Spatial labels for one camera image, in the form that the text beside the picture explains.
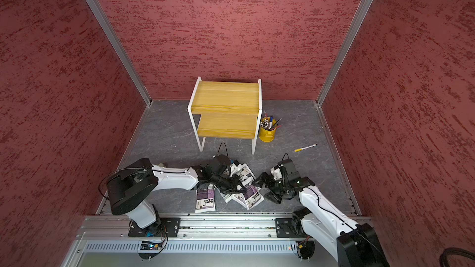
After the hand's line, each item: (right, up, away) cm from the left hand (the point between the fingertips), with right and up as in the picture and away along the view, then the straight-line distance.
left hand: (244, 195), depth 78 cm
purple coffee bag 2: (-17, -3, +1) cm, 18 cm away
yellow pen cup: (+13, +28, +20) cm, 37 cm away
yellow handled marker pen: (+29, +16, +19) cm, 38 cm away
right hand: (+6, 0, +2) cm, 6 cm away
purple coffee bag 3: (-3, -3, +3) cm, 5 cm away
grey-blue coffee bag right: (+1, +6, +8) cm, 10 cm away
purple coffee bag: (+4, -1, +1) cm, 4 cm away
